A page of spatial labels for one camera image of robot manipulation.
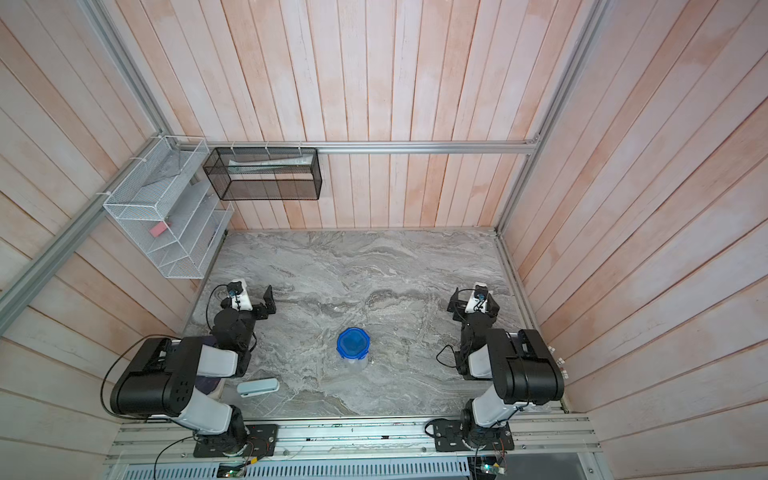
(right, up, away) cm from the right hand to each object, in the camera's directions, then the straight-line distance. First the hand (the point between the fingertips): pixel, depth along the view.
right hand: (473, 289), depth 90 cm
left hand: (-67, 0, +1) cm, 67 cm away
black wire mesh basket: (-70, +40, +14) cm, 82 cm away
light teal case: (-62, -25, -12) cm, 68 cm away
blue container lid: (-36, -13, -14) cm, 41 cm away
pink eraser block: (-91, +18, -9) cm, 93 cm away
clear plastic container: (-36, -20, -10) cm, 43 cm away
